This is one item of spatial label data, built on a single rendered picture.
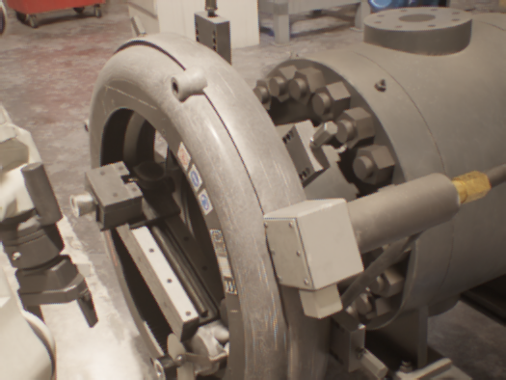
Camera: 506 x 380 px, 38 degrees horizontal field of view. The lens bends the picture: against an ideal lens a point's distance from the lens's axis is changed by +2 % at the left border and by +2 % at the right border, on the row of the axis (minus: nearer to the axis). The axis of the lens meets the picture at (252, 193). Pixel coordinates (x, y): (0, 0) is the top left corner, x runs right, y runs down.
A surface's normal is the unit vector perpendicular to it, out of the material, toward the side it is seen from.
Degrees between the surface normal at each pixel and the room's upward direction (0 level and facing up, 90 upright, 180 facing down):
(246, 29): 90
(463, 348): 0
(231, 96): 31
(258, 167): 50
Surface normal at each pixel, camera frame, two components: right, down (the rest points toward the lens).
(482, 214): 0.51, 0.25
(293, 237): -0.85, 0.27
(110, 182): 0.16, -0.68
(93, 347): -0.07, -0.91
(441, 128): 0.36, -0.33
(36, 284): -0.30, 0.42
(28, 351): 0.84, -0.30
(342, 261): 0.45, -0.04
